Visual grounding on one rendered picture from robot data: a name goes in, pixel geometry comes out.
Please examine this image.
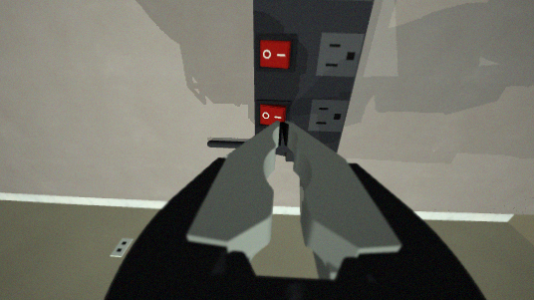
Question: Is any black power strip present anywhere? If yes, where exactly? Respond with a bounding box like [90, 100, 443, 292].
[253, 0, 374, 152]

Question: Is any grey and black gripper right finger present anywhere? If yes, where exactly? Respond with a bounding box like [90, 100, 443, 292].
[282, 121, 486, 300]

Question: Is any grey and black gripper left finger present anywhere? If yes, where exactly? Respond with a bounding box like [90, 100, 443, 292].
[104, 121, 282, 300]

